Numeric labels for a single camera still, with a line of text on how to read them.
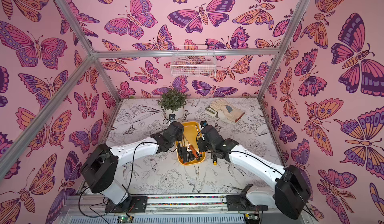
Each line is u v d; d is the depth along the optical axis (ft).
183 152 2.82
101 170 1.45
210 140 2.02
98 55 3.02
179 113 3.11
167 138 2.17
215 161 2.80
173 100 3.02
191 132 3.12
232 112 3.61
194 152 2.87
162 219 2.30
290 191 1.30
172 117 2.54
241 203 2.16
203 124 2.37
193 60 3.12
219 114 3.57
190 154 2.87
